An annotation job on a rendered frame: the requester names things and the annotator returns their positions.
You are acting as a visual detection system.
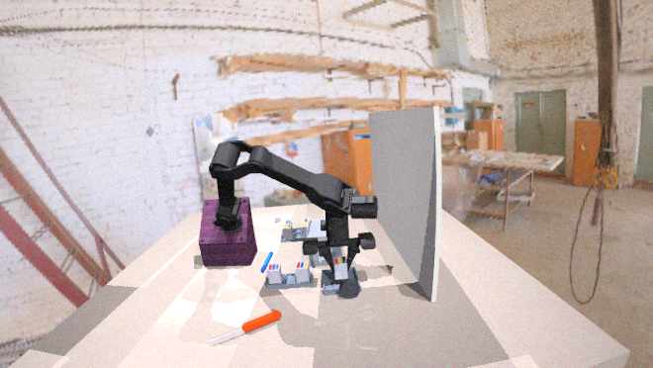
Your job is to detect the black cylinder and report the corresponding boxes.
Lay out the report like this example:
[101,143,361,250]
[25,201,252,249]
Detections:
[339,279,360,300]

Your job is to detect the blue rod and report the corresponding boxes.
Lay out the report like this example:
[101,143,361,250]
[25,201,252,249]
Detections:
[261,252,273,272]

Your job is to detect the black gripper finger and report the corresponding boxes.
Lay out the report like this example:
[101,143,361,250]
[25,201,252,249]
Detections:
[319,249,334,274]
[346,246,360,272]

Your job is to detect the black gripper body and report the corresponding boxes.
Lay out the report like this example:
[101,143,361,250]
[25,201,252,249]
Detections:
[302,219,376,255]

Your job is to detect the grey flat panel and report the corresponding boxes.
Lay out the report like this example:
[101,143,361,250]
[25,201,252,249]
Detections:
[368,106,442,302]

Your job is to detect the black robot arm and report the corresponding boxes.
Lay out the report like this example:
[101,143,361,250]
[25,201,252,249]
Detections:
[209,140,377,233]

